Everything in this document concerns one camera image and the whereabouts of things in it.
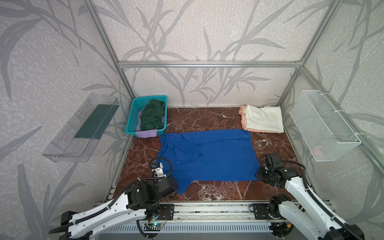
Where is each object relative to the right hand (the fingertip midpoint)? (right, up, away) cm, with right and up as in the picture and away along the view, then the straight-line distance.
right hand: (256, 170), depth 84 cm
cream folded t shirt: (+17, +29, +24) cm, 41 cm away
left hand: (-45, -1, -8) cm, 46 cm away
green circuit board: (-55, -23, -14) cm, 61 cm away
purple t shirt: (-67, +20, +9) cm, 71 cm away
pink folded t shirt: (0, +36, +30) cm, 47 cm away
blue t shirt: (-27, +6, +9) cm, 29 cm away
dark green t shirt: (-67, +32, +22) cm, 78 cm away
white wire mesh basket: (+23, +22, -20) cm, 38 cm away
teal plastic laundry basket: (-81, +41, +30) cm, 96 cm away
